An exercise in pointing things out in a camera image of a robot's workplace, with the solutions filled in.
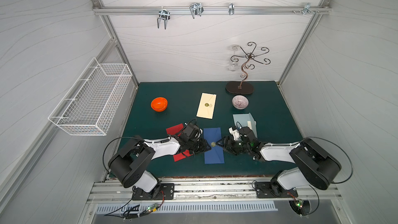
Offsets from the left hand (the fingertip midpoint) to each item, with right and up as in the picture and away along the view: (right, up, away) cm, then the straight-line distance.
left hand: (210, 150), depth 84 cm
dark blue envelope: (+3, -3, +2) cm, 5 cm away
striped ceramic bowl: (+23, +26, +24) cm, 42 cm away
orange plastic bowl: (-34, +25, +20) cm, 47 cm away
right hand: (+5, +3, +1) cm, 6 cm away
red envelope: (-23, +9, +12) cm, 27 cm away
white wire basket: (-55, +25, -15) cm, 63 cm away
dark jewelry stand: (+29, +37, +32) cm, 56 cm away
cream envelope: (-1, +24, +24) cm, 34 cm away
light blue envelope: (+24, +15, +16) cm, 33 cm away
